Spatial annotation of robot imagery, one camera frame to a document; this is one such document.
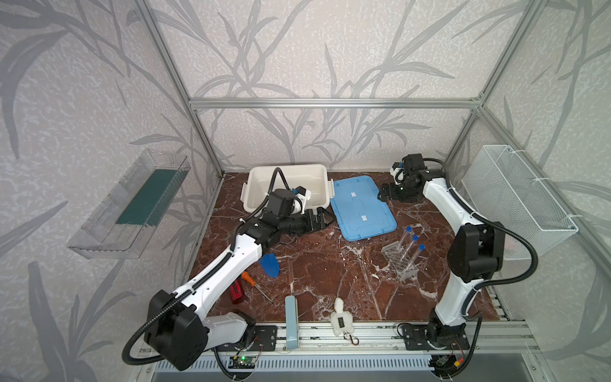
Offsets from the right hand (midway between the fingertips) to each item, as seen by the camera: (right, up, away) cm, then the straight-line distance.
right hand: (389, 189), depth 93 cm
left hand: (-24, -8, -20) cm, 33 cm away
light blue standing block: (-37, -42, -20) cm, 59 cm away
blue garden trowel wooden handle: (-47, -29, -4) cm, 55 cm away
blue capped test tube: (+5, -22, -9) cm, 24 cm away
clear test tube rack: (0, -25, -2) cm, 25 cm away
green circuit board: (-51, -53, -22) cm, 77 cm away
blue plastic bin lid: (-9, -11, +11) cm, 18 cm away
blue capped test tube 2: (+6, -25, -9) cm, 27 cm away
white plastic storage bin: (-30, +5, +12) cm, 32 cm away
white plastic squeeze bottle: (-21, -41, -20) cm, 50 cm away
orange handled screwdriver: (-55, -31, -8) cm, 64 cm away
